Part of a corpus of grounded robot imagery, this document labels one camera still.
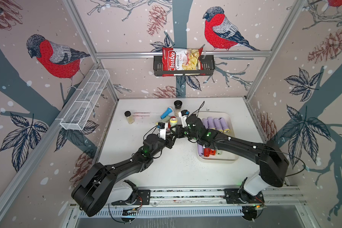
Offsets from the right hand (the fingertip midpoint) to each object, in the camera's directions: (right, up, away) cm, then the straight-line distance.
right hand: (171, 128), depth 80 cm
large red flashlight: (+22, -16, +7) cm, 28 cm away
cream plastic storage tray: (+33, -19, +7) cm, 39 cm away
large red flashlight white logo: (+26, -16, +7) cm, 31 cm away
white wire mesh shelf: (-48, +7, -8) cm, 50 cm away
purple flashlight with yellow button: (+38, -2, +18) cm, 42 cm away
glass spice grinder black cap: (+4, +15, +22) cm, 26 cm away
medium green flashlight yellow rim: (-5, +3, +27) cm, 28 cm away
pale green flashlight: (+1, +4, -3) cm, 5 cm away
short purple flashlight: (+29, +1, +21) cm, 36 cm away
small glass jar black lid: (-30, +5, +21) cm, 37 cm away
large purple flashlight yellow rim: (+18, -15, +7) cm, 25 cm away
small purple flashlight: (+24, +2, +23) cm, 34 cm away
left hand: (+4, -2, +1) cm, 5 cm away
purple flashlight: (+34, -1, +21) cm, 40 cm away
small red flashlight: (-2, -2, -1) cm, 3 cm away
